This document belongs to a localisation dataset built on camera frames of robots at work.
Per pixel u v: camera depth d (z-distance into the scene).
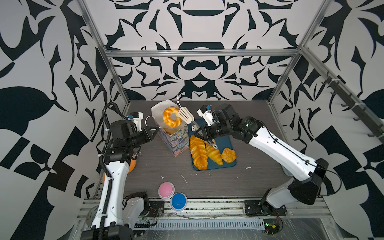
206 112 0.62
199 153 0.89
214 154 0.87
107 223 0.38
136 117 0.65
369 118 0.55
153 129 0.71
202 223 0.71
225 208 0.76
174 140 0.77
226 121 0.52
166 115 0.70
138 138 0.62
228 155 0.88
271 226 0.71
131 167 0.83
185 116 0.71
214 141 0.96
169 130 0.94
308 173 0.41
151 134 0.68
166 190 0.79
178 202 0.75
